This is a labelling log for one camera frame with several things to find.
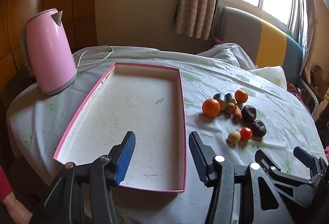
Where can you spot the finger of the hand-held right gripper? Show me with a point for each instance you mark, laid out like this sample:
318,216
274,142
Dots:
295,188
308,158

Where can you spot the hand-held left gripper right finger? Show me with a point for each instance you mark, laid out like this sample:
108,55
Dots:
199,159

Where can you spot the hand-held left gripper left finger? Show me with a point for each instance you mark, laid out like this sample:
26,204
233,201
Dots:
126,159

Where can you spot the small beige round fruit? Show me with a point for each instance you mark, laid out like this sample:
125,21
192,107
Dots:
234,137

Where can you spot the pink shallow cardboard box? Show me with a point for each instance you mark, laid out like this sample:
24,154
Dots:
128,110

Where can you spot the large orange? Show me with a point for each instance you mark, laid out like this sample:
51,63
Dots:
211,107

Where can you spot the red cherry tomato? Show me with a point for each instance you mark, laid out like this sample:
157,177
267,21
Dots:
246,134

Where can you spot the dark water chestnut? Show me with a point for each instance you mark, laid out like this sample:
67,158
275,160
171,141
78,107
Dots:
248,113
258,128

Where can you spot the small brown fruit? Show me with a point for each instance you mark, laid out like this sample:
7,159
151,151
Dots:
230,108

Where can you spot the carrot piece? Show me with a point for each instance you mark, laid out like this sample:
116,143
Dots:
237,112

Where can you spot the sugarcane piece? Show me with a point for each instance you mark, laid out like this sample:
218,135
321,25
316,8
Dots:
230,98
220,100

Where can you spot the small orange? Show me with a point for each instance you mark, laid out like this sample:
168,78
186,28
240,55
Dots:
241,96

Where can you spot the person's left forearm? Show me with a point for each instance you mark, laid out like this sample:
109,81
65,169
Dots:
10,208

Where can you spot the dark red cloth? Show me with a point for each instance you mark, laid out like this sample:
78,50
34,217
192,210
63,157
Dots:
293,89

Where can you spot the cloud print plastic tablecloth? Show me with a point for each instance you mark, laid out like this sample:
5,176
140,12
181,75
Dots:
231,80

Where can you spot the grey yellow blue padded headboard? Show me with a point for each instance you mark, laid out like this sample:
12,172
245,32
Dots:
272,41

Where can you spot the pink electric kettle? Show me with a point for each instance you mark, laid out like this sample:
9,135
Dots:
48,54

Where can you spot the curved metal rail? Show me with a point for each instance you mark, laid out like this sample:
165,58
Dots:
314,100

